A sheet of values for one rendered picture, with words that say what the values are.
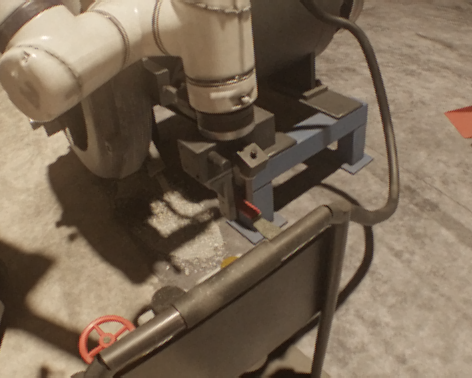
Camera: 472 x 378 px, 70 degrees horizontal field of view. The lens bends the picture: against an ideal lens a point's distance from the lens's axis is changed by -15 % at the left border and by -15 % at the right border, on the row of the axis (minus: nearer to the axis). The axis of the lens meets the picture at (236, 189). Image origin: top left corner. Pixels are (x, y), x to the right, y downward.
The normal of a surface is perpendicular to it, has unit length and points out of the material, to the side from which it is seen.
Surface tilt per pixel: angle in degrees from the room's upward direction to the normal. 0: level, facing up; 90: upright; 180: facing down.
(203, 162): 90
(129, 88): 91
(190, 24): 88
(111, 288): 0
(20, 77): 91
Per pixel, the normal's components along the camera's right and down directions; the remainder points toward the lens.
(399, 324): -0.10, -0.77
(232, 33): 0.47, 0.52
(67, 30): 0.70, -0.29
